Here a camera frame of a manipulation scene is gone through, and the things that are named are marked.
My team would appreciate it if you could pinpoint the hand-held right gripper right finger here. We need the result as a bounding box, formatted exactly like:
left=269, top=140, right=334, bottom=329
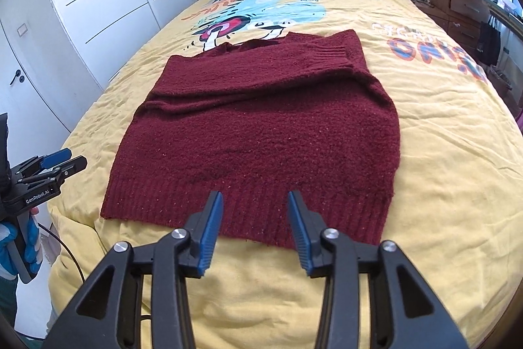
left=287, top=190, right=470, bottom=349

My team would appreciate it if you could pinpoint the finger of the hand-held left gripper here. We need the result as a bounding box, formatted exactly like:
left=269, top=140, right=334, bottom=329
left=20, top=148, right=73, bottom=175
left=25, top=155, right=88, bottom=187

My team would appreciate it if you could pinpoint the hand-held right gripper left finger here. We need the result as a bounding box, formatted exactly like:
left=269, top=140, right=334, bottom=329
left=51, top=190, right=225, bottom=349

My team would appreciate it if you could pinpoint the dark red knitted sweater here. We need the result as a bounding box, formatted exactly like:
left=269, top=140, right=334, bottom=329
left=100, top=29, right=401, bottom=250

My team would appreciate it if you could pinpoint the person's left hand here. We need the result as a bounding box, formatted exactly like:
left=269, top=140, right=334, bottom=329
left=0, top=210, right=42, bottom=280

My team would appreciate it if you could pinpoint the white door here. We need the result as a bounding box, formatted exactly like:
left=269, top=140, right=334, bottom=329
left=0, top=16, right=105, bottom=137

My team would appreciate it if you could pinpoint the bed with yellow duvet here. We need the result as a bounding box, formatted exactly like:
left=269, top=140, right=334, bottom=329
left=47, top=0, right=523, bottom=349

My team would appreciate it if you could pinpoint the wicker basket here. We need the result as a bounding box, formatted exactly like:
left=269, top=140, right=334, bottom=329
left=488, top=65, right=513, bottom=96

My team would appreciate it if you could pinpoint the low wooden nightstand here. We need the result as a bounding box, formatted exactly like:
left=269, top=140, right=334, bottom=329
left=413, top=0, right=483, bottom=47

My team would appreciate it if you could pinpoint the black bag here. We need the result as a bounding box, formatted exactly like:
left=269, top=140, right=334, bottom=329
left=478, top=16, right=502, bottom=65

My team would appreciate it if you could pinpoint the glass desk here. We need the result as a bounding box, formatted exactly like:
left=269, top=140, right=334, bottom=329
left=488, top=0, right=523, bottom=31

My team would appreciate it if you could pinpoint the black cable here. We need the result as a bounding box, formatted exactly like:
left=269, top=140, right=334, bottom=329
left=39, top=224, right=84, bottom=284

